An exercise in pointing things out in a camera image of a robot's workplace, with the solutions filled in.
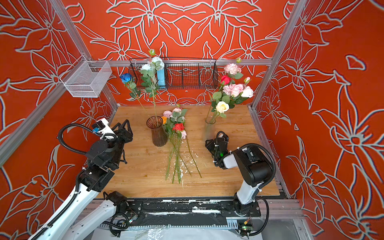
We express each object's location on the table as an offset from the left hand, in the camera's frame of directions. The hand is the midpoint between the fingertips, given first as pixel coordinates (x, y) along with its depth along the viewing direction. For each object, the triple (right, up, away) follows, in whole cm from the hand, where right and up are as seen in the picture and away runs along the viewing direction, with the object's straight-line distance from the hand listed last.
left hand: (123, 121), depth 65 cm
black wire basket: (+23, +32, +33) cm, 51 cm away
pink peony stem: (+20, +3, +41) cm, 46 cm away
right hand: (+39, -13, +31) cm, 52 cm away
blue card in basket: (+12, +27, +26) cm, 39 cm away
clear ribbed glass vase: (+42, -5, +26) cm, 50 cm away
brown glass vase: (+9, -11, +35) cm, 38 cm away
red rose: (+22, -5, +30) cm, 38 cm away
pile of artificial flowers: (+17, -12, +33) cm, 39 cm away
